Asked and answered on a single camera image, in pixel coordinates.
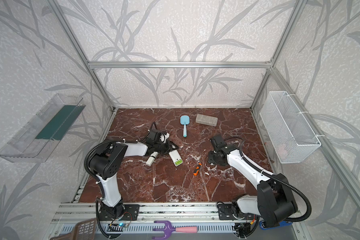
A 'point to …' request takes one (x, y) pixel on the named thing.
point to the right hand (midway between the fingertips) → (211, 155)
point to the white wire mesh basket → (293, 138)
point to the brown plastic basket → (85, 230)
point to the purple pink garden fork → (169, 229)
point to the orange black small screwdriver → (196, 171)
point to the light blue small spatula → (184, 120)
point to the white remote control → (175, 158)
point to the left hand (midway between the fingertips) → (178, 144)
